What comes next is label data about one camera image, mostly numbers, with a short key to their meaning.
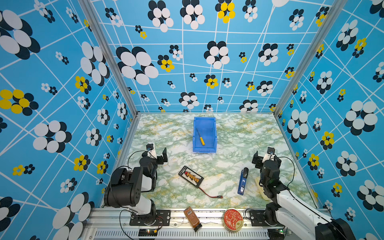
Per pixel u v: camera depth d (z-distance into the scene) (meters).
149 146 0.77
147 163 0.69
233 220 0.70
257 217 0.74
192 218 0.71
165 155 0.88
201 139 1.02
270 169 0.63
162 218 0.72
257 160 0.76
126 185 0.46
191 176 0.85
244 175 0.83
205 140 1.03
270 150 0.71
